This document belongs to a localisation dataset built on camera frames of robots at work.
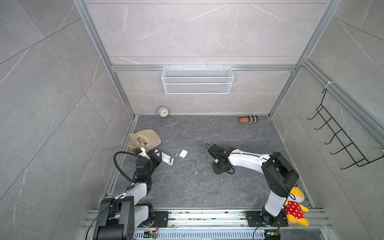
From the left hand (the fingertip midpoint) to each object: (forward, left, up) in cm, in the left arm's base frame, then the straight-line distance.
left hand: (160, 148), depth 87 cm
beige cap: (+15, +12, -10) cm, 21 cm away
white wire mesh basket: (+42, -24, +19) cm, 52 cm away
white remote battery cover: (+3, -13, -12) cm, 18 cm away
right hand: (-8, -35, -12) cm, 38 cm away
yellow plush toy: (-34, -68, -5) cm, 76 cm away
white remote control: (-4, -3, -4) cm, 7 cm away
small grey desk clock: (+37, +3, -5) cm, 37 cm away
